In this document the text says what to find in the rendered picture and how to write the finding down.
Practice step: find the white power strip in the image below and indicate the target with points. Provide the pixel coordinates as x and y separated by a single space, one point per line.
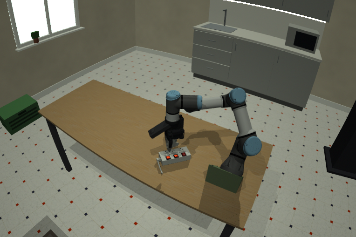
174 156

